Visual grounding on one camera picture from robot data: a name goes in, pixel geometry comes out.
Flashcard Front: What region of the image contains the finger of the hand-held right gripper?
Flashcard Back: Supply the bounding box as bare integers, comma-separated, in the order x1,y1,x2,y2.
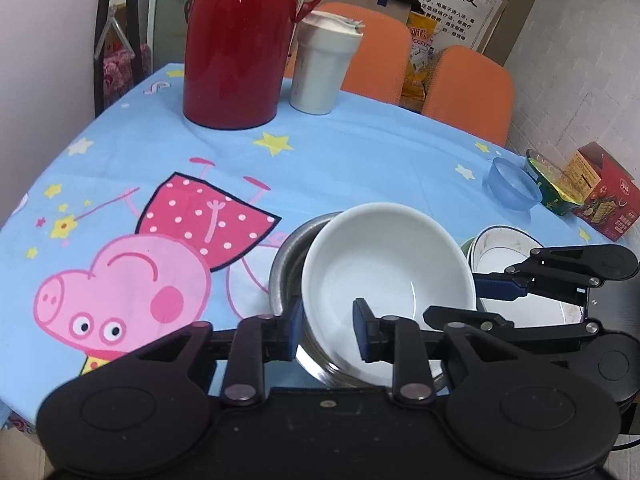
473,246,603,305
422,305,601,356

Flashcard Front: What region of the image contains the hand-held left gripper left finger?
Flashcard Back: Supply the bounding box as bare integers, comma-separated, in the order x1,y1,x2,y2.
134,300,307,407

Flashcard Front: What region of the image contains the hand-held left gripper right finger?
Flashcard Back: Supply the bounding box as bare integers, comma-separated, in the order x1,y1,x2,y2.
352,298,527,406

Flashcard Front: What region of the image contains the white gold-rimmed deep plate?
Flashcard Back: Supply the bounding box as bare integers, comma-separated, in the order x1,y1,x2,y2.
470,225,586,332

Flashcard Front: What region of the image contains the stainless steel bowl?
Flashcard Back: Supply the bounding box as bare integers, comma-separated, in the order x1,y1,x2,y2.
268,212,446,388

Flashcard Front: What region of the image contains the white bowl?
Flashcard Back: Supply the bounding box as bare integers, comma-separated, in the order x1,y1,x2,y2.
301,202,477,380

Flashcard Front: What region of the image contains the blue translucent bowl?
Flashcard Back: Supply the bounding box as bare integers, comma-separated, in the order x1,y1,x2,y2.
482,156,542,211

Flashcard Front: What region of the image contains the green instant noodle bowl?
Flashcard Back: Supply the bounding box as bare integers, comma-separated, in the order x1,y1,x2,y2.
525,149,586,216

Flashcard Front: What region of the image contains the red cracker box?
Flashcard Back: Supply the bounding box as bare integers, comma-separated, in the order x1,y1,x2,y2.
565,141,640,241

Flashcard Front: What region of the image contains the orange chair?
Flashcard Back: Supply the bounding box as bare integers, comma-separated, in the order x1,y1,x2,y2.
422,45,516,148
285,2,412,106

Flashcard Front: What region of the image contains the blue cartoon tablecloth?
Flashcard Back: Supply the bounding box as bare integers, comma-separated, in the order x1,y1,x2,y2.
0,62,640,426

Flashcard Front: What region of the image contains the yellow snack packet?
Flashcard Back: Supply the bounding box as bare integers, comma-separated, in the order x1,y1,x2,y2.
400,10,446,111

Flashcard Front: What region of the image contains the white insulated cup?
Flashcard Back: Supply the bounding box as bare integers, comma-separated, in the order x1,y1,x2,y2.
290,10,364,115

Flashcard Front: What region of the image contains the red thermos jug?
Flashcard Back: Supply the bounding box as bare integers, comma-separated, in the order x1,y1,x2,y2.
182,0,341,130

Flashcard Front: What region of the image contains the floral under cloth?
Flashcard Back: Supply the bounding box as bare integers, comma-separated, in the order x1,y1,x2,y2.
2,412,43,433

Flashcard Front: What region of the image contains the red patterned cloth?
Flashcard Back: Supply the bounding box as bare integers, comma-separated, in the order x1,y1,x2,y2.
102,44,151,111

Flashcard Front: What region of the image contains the black metal stand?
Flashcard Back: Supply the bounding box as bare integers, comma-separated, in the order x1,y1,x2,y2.
97,0,151,106

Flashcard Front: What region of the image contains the wall poster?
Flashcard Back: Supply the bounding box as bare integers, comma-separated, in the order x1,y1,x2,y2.
385,0,506,56

